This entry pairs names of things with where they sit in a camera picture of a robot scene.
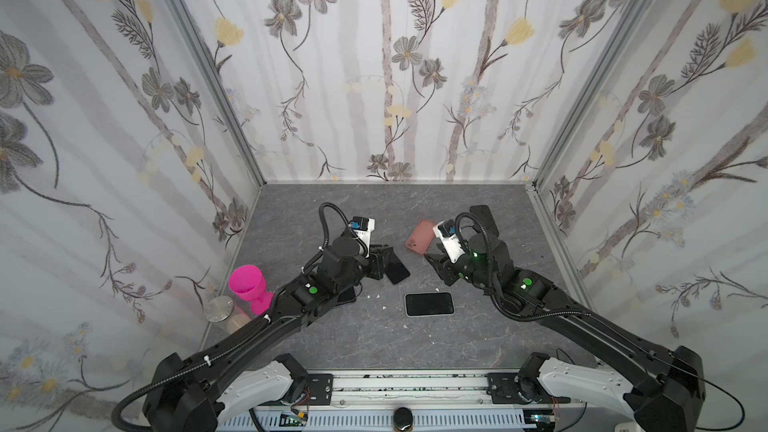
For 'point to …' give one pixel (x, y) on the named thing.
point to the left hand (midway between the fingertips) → (386, 243)
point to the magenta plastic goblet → (249, 282)
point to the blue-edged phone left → (346, 296)
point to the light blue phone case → (430, 315)
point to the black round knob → (403, 418)
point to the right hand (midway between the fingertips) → (429, 245)
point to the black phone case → (486, 219)
